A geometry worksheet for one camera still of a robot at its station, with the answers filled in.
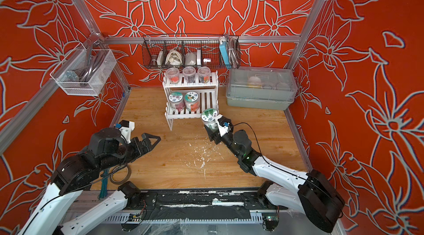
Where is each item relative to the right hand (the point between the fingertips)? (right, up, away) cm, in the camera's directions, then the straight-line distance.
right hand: (208, 121), depth 74 cm
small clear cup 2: (-2, +23, +7) cm, 25 cm away
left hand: (-21, -7, -11) cm, 24 cm away
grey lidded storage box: (+31, +17, +24) cm, 43 cm away
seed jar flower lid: (-17, +9, +11) cm, 22 cm away
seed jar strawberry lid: (-9, +9, +11) cm, 17 cm away
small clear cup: (-10, +23, +7) cm, 26 cm away
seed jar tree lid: (0, +3, -3) cm, 4 cm away
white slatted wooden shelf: (-1, +14, +26) cm, 30 cm away
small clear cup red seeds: (-18, +23, +7) cm, 30 cm away
